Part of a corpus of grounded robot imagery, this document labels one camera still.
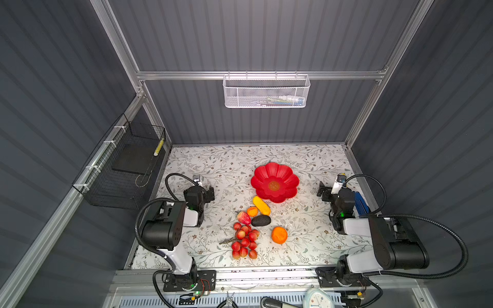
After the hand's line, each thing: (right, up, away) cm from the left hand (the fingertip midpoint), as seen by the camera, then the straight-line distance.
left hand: (199, 187), depth 97 cm
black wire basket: (-25, +9, -23) cm, 36 cm away
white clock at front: (+50, -36, -29) cm, 68 cm away
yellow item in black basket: (-13, +19, -15) cm, 28 cm away
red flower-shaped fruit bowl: (+40, +2, +6) cm, 40 cm away
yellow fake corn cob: (+32, -9, -5) cm, 34 cm away
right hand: (+66, +2, -6) cm, 67 cm away
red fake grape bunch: (+25, -20, -19) cm, 37 cm away
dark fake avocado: (+31, -13, -11) cm, 35 cm away
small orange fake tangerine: (+27, -10, -8) cm, 30 cm away
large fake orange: (+38, -18, -18) cm, 46 cm away
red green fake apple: (+23, -12, -10) cm, 28 cm away
